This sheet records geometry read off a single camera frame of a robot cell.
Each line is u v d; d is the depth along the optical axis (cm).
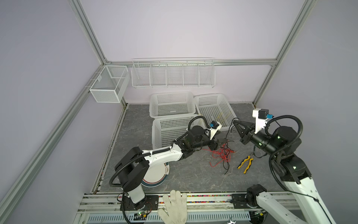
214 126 64
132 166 47
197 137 59
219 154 89
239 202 74
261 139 51
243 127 55
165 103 120
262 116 50
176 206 73
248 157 89
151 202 74
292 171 42
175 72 99
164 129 102
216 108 118
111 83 102
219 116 112
